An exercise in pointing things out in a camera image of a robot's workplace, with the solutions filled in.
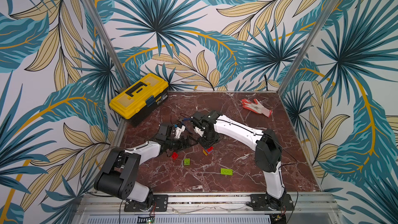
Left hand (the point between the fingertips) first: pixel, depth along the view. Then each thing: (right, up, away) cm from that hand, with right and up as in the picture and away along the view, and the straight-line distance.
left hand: (192, 146), depth 85 cm
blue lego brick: (+8, -3, -2) cm, 9 cm away
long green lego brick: (+18, -13, -2) cm, 23 cm away
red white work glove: (+44, +22, +25) cm, 56 cm away
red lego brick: (+10, -1, -3) cm, 10 cm away
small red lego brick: (-10, -6, +2) cm, 12 cm away
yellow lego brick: (+7, -4, +2) cm, 8 cm away
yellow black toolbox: (-32, +25, +5) cm, 41 cm away
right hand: (+8, 0, -1) cm, 8 cm away
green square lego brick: (-3, -8, +1) cm, 9 cm away
